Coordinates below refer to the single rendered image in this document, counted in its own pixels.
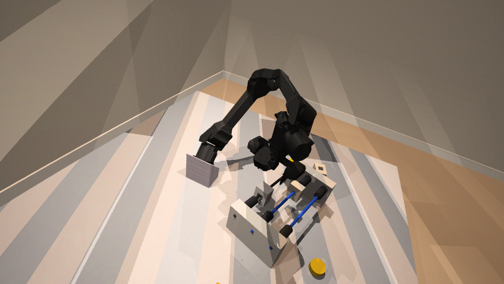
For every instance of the yellow short cylinder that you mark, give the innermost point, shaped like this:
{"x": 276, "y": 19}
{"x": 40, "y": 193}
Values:
{"x": 317, "y": 267}

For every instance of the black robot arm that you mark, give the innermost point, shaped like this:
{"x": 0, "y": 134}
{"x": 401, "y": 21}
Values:
{"x": 292, "y": 128}

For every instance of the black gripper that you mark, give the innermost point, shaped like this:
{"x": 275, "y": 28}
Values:
{"x": 293, "y": 169}

